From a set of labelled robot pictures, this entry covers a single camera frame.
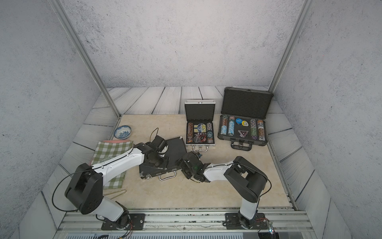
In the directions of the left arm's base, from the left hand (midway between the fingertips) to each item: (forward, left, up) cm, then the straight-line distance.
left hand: (169, 166), depth 86 cm
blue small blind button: (+36, -48, -1) cm, 60 cm away
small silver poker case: (+30, -20, -3) cm, 36 cm away
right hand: (+1, -4, -2) cm, 5 cm away
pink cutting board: (+23, +40, -6) cm, 46 cm away
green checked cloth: (+14, +42, -6) cm, 45 cm away
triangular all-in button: (+24, -49, -2) cm, 54 cm away
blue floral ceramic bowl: (+29, +37, -4) cm, 47 cm away
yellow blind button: (+32, -51, 0) cm, 60 cm away
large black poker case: (+40, -55, +10) cm, 69 cm away
